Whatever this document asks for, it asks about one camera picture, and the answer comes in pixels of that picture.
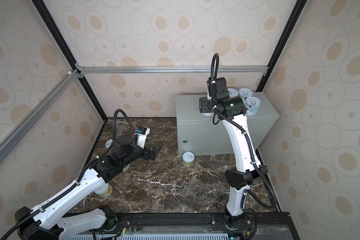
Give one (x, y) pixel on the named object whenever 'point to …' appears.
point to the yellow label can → (108, 143)
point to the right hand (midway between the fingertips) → (209, 102)
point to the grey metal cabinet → (197, 135)
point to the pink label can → (208, 114)
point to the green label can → (188, 158)
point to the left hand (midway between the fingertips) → (157, 141)
